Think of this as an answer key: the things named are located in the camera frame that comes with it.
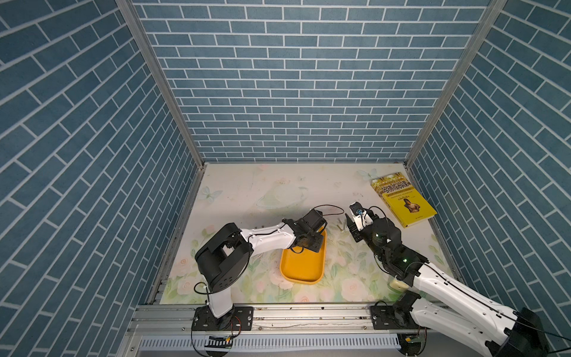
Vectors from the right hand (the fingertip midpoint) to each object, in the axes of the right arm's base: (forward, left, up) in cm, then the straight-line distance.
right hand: (356, 211), depth 78 cm
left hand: (-6, +10, -18) cm, 21 cm away
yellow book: (+19, -28, -17) cm, 38 cm away
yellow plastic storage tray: (-14, +18, -17) cm, 29 cm away
